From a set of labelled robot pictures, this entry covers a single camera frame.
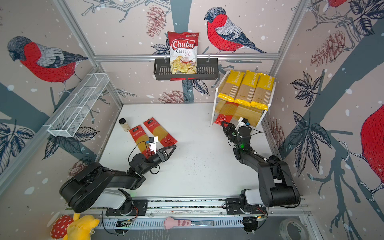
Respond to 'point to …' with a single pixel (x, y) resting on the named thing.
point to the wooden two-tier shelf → (254, 115)
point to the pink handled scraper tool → (170, 222)
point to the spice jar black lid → (124, 125)
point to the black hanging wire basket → (207, 69)
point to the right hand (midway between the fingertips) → (220, 123)
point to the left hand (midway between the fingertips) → (175, 149)
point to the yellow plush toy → (81, 227)
